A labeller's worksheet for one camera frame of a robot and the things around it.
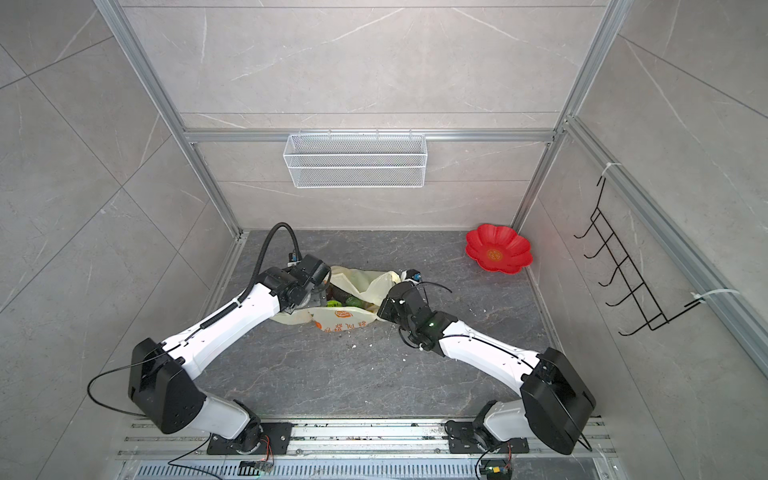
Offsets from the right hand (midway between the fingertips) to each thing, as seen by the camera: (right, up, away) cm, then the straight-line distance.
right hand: (380, 299), depth 83 cm
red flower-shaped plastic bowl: (+45, +15, +31) cm, 57 cm away
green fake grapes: (-9, -2, +8) cm, 12 cm away
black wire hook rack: (+57, +1, -22) cm, 61 cm away
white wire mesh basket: (-9, +45, +17) cm, 50 cm away
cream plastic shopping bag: (-3, +4, -2) cm, 6 cm away
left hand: (-21, +3, -1) cm, 21 cm away
